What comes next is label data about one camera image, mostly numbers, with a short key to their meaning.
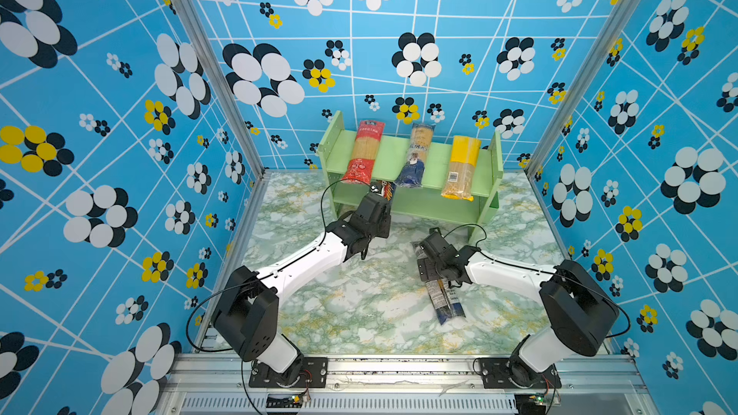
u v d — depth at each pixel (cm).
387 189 86
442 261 69
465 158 83
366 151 84
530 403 70
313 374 73
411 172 77
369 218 63
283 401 72
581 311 44
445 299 84
